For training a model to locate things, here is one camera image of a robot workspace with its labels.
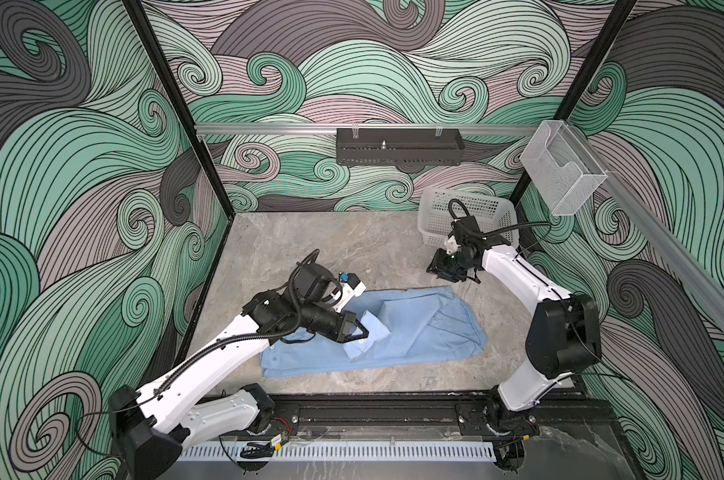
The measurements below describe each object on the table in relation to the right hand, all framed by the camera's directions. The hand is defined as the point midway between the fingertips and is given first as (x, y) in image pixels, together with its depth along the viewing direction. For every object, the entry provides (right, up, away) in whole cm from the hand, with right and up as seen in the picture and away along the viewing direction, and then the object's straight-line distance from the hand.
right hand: (432, 270), depth 89 cm
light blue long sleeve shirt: (-7, -17, +1) cm, 19 cm away
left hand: (-21, -12, -24) cm, 33 cm away
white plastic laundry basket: (+32, +18, +27) cm, 46 cm away
